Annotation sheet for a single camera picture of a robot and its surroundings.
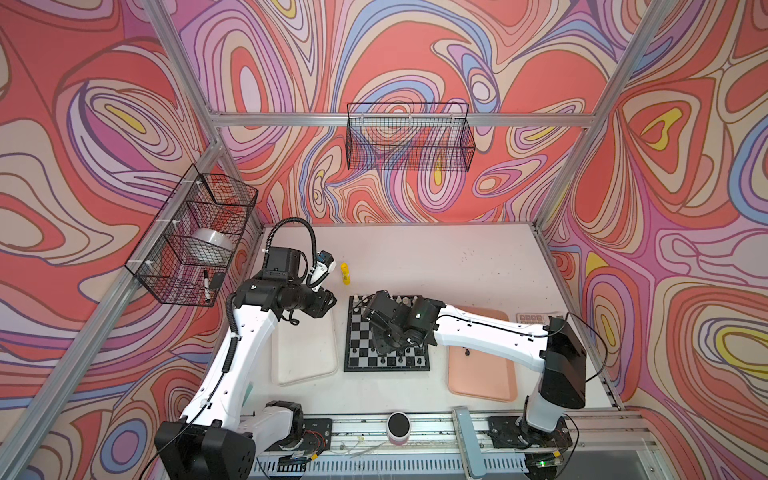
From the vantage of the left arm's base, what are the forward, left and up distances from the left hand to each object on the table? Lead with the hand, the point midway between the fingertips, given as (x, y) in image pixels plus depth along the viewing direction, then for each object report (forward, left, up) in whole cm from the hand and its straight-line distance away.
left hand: (327, 294), depth 77 cm
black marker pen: (-1, +29, +5) cm, 29 cm away
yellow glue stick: (+17, -2, -12) cm, 21 cm away
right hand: (-11, -15, -9) cm, 21 cm away
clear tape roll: (+9, +28, +12) cm, 32 cm away
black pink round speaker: (-28, -18, -15) cm, 37 cm away
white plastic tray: (-8, +9, -19) cm, 22 cm away
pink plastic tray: (-16, -41, -16) cm, 47 cm away
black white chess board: (-9, -8, -18) cm, 22 cm away
